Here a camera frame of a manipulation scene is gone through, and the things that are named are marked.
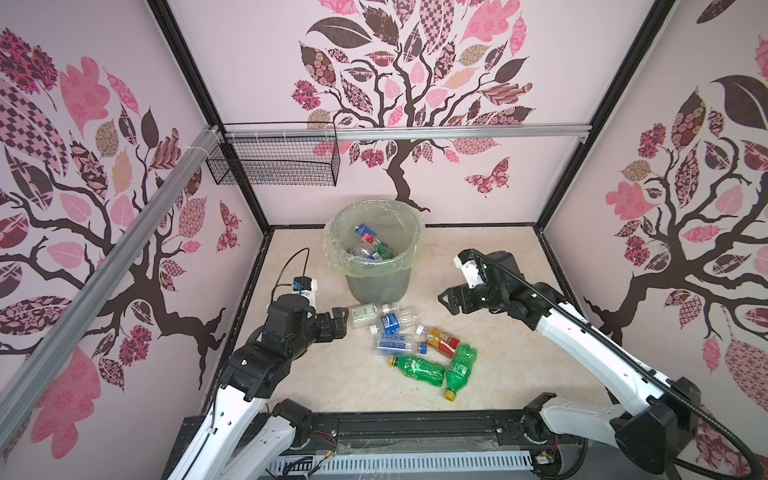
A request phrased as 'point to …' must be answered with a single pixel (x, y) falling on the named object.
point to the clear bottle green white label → (365, 315)
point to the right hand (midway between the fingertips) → (451, 290)
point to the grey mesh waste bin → (383, 292)
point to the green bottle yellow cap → (459, 371)
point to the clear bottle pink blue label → (366, 234)
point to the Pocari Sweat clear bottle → (393, 323)
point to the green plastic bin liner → (399, 224)
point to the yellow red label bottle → (441, 341)
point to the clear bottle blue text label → (403, 345)
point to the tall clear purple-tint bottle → (358, 251)
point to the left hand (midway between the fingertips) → (332, 318)
